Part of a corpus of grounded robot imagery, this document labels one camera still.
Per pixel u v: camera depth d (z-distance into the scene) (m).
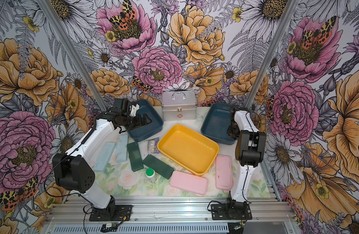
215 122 1.22
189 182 0.85
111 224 0.70
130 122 0.73
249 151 0.56
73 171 0.44
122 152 0.94
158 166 0.90
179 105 1.09
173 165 0.91
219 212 0.73
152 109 1.15
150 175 0.78
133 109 0.81
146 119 0.78
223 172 0.87
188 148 0.97
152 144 0.97
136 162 0.91
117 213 0.73
